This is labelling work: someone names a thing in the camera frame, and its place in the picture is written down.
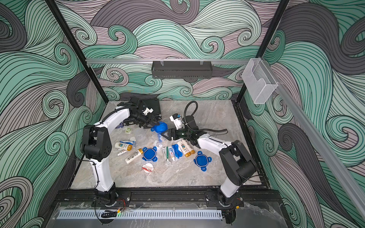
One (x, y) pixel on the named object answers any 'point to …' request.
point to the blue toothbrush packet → (177, 150)
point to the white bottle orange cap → (123, 146)
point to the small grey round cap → (132, 138)
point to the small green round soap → (128, 130)
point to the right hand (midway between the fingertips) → (164, 134)
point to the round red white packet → (148, 167)
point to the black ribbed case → (153, 103)
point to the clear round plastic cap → (159, 145)
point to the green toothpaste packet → (166, 150)
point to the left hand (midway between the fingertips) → (157, 123)
